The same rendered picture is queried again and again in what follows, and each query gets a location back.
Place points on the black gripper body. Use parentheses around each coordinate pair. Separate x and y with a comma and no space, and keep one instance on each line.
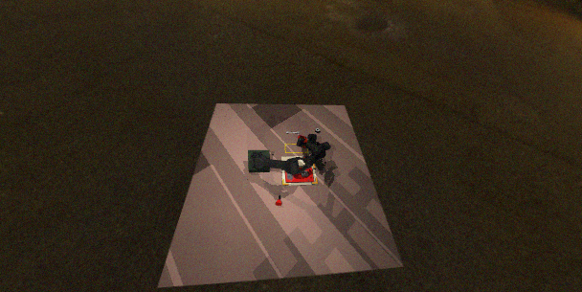
(301,143)

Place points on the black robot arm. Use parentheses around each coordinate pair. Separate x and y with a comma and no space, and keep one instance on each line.
(292,165)

